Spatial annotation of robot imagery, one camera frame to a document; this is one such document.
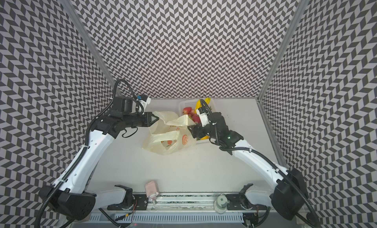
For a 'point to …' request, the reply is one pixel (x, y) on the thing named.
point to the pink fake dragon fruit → (195, 117)
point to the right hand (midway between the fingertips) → (194, 128)
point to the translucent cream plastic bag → (170, 133)
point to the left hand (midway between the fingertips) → (158, 119)
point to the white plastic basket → (191, 103)
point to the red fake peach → (186, 110)
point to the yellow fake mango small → (205, 137)
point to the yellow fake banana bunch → (198, 104)
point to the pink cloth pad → (151, 188)
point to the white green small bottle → (221, 203)
